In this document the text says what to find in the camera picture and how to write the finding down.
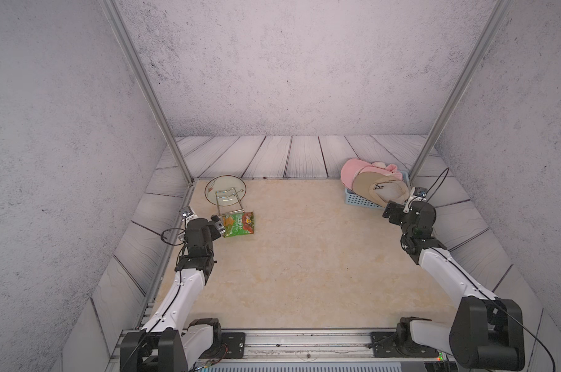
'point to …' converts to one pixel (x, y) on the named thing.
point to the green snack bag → (238, 222)
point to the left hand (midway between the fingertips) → (208, 219)
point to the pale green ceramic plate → (224, 182)
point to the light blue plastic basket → (354, 198)
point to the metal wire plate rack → (227, 201)
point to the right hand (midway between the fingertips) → (403, 202)
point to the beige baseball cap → (380, 187)
